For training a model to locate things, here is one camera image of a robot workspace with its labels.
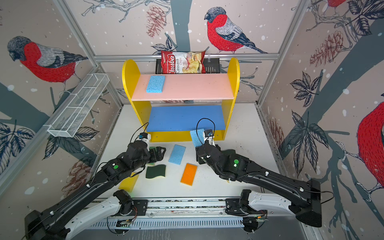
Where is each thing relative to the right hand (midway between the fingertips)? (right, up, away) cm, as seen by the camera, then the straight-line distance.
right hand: (197, 151), depth 71 cm
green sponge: (-21, -2, -4) cm, 21 cm away
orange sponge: (-5, -17, +13) cm, 22 cm away
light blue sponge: (-13, -7, +21) cm, 26 cm away
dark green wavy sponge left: (-24, -15, +13) cm, 31 cm away
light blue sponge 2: (0, +6, +2) cm, 7 cm away
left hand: (-19, -1, +5) cm, 20 cm away
